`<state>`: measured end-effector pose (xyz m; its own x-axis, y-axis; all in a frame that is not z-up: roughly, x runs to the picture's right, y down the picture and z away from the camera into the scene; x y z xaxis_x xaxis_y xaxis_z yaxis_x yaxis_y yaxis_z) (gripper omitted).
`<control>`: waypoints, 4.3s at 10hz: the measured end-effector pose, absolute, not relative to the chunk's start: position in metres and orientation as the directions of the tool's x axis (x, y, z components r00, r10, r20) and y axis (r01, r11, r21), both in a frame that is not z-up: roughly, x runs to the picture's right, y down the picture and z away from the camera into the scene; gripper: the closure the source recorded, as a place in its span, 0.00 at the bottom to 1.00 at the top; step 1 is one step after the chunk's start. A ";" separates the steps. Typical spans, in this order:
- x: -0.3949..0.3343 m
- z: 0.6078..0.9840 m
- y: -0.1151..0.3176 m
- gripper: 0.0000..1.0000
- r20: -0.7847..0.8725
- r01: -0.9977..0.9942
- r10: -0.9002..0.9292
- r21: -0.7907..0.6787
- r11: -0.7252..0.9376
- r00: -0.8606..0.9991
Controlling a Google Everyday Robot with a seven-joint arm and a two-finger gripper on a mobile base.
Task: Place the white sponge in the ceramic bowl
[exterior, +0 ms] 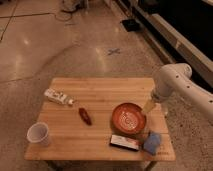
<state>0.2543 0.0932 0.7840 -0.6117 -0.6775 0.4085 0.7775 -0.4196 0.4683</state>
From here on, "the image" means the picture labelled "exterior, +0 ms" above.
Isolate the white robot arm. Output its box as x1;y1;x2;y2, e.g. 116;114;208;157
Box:
143;63;213;120

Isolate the orange ceramic bowl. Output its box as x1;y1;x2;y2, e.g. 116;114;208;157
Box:
111;103;146;135

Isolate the white red flat box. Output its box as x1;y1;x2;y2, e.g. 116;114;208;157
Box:
110;135;139;151

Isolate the wooden table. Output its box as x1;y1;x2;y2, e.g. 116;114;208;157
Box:
25;78;176;163

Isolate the blue tape cross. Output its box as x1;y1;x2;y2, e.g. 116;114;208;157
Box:
107;48;120;56

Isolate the red chili pepper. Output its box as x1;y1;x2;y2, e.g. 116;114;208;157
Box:
79;108;92;125

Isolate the black floor object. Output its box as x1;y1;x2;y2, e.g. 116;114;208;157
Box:
121;19;140;32

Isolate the long white black bench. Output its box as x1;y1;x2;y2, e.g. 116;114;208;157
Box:
105;0;213;86

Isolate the white tube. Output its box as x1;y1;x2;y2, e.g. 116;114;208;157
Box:
44;89;74;106

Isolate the white plastic cup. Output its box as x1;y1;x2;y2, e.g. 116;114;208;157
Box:
27;122;51;146

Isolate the white base on floor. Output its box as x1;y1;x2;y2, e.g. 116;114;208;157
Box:
61;0;88;13

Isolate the black floor cable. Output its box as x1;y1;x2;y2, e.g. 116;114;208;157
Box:
0;0;76;43

